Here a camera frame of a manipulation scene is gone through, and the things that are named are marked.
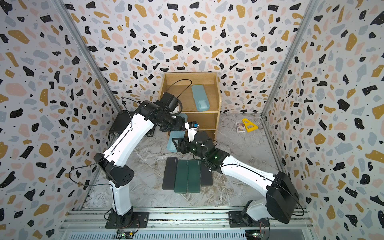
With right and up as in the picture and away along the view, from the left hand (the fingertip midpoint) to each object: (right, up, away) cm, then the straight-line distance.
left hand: (182, 127), depth 76 cm
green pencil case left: (-2, -29, +12) cm, 32 cm away
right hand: (-2, -6, -4) cm, 7 cm away
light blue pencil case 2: (+9, +17, +9) cm, 21 cm away
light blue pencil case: (-5, -10, -4) cm, 12 cm away
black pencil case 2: (+13, -29, +11) cm, 33 cm away
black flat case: (-51, +4, +38) cm, 64 cm away
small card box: (+39, 0, +37) cm, 54 cm away
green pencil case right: (+5, -30, +12) cm, 32 cm away
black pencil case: (-10, -28, +15) cm, 33 cm away
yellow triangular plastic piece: (+45, +3, +39) cm, 60 cm away
